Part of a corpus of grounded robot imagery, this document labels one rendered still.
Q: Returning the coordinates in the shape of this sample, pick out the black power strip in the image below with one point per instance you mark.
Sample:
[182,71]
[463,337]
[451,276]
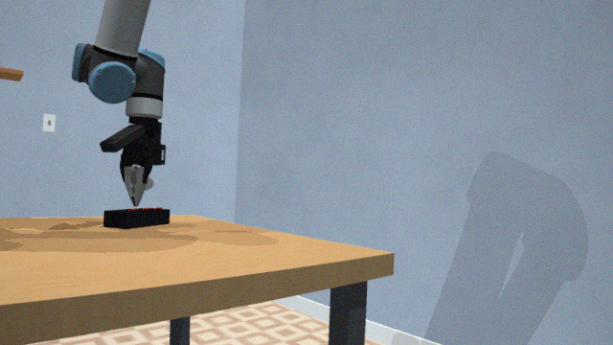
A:
[136,218]

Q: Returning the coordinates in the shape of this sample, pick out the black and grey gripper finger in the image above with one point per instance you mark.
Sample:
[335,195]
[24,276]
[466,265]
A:
[129,177]
[144,182]

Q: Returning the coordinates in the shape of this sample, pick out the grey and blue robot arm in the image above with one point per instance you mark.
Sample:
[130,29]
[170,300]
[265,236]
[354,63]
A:
[109,75]

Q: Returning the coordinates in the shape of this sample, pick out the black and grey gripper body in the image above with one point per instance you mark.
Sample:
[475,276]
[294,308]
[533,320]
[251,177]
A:
[135,153]

